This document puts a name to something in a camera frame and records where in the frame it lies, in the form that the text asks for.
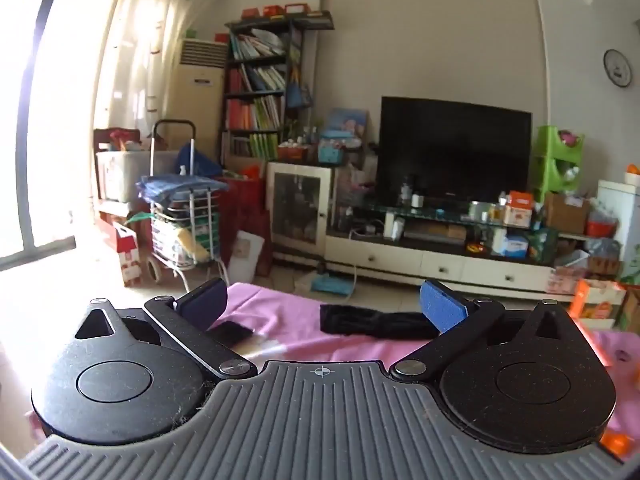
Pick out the colourful picture box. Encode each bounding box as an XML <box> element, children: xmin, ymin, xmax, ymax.
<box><xmin>325</xmin><ymin>108</ymin><xmax>370</xmax><ymax>139</ymax></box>

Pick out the red paper bag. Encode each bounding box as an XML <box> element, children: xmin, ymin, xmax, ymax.
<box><xmin>220</xmin><ymin>175</ymin><xmax>274</xmax><ymax>276</ymax></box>

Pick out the pink tablecloth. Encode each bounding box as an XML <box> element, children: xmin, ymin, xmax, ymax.
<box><xmin>25</xmin><ymin>282</ymin><xmax>640</xmax><ymax>461</ymax></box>

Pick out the white television stand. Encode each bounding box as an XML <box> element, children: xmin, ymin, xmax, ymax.
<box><xmin>325</xmin><ymin>200</ymin><xmax>587</xmax><ymax>296</ymax></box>

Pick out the blue dustpan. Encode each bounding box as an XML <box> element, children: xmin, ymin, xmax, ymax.
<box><xmin>311</xmin><ymin>275</ymin><xmax>354</xmax><ymax>295</ymax></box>

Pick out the white paper bag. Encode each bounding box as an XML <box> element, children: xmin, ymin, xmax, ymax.
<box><xmin>229</xmin><ymin>231</ymin><xmax>265</xmax><ymax>286</ymax></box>

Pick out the wire shopping trolley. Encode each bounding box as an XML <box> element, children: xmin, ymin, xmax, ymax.
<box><xmin>137</xmin><ymin>120</ymin><xmax>229</xmax><ymax>281</ymax></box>

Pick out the blue hanging bag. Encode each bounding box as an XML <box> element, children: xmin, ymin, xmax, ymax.
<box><xmin>287</xmin><ymin>67</ymin><xmax>314</xmax><ymax>109</ymax></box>

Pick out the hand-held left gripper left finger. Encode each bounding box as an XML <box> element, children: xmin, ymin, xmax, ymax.
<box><xmin>74</xmin><ymin>277</ymin><xmax>258</xmax><ymax>382</ymax></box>

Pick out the white storage bin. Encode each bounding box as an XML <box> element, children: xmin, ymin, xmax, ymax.
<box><xmin>95</xmin><ymin>150</ymin><xmax>179</xmax><ymax>204</ymax></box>

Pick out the red and white box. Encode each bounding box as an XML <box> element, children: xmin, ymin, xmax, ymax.
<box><xmin>504</xmin><ymin>191</ymin><xmax>535</xmax><ymax>227</ymax></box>

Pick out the white fridge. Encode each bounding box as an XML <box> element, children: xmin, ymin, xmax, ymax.
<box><xmin>597</xmin><ymin>177</ymin><xmax>640</xmax><ymax>281</ymax></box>

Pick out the black flat television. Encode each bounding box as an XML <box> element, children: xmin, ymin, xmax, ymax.
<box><xmin>375</xmin><ymin>96</ymin><xmax>532</xmax><ymax>206</ymax></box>

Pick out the red and white carton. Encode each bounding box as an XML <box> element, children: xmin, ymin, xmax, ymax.
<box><xmin>112</xmin><ymin>220</ymin><xmax>142</xmax><ymax>288</ymax></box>

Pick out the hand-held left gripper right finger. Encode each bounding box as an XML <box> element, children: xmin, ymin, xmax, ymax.
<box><xmin>389</xmin><ymin>279</ymin><xmax>582</xmax><ymax>384</ymax></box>

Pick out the round wall clock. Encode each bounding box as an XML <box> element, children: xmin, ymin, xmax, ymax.
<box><xmin>603</xmin><ymin>49</ymin><xmax>634</xmax><ymax>88</ymax></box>

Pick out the black cloth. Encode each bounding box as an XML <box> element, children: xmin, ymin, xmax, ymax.
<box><xmin>320</xmin><ymin>304</ymin><xmax>438</xmax><ymax>339</ymax></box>

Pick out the beige standing air conditioner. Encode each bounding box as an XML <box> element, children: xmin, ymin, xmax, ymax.
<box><xmin>165</xmin><ymin>39</ymin><xmax>228</xmax><ymax>161</ymax></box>

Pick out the green box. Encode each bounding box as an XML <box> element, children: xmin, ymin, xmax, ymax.
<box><xmin>527</xmin><ymin>230</ymin><xmax>559</xmax><ymax>264</ymax></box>

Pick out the black bookshelf with books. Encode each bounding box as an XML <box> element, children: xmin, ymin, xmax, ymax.
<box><xmin>222</xmin><ymin>10</ymin><xmax>333</xmax><ymax>162</ymax></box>

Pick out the green plastic rack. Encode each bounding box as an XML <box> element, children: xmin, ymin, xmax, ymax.
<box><xmin>532</xmin><ymin>125</ymin><xmax>586</xmax><ymax>206</ymax></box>

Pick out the dark framed window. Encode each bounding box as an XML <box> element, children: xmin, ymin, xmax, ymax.
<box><xmin>0</xmin><ymin>0</ymin><xmax>108</xmax><ymax>272</ymax></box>

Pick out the white patterned curtain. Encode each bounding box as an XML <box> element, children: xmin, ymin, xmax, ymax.
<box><xmin>92</xmin><ymin>0</ymin><xmax>222</xmax><ymax>211</ymax></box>

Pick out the blue and white box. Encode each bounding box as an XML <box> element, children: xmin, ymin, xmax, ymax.
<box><xmin>492</xmin><ymin>235</ymin><xmax>529</xmax><ymax>260</ymax></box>

